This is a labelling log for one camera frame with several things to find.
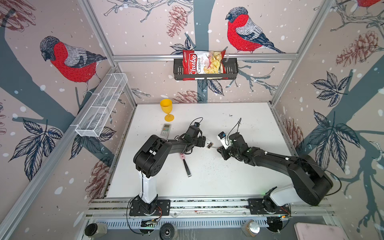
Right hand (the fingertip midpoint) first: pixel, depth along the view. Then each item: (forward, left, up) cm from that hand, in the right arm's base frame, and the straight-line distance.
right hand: (218, 151), depth 89 cm
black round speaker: (-40, +23, +8) cm, 47 cm away
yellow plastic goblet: (+28, +35, +11) cm, 47 cm away
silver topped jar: (-37, -11, +6) cm, 40 cm away
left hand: (+9, +10, -1) cm, 14 cm away
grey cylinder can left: (-42, +53, +7) cm, 68 cm away
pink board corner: (-36, -43, -4) cm, 56 cm away
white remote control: (+6, +6, -2) cm, 8 cm away
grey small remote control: (+16, +36, -2) cm, 40 cm away
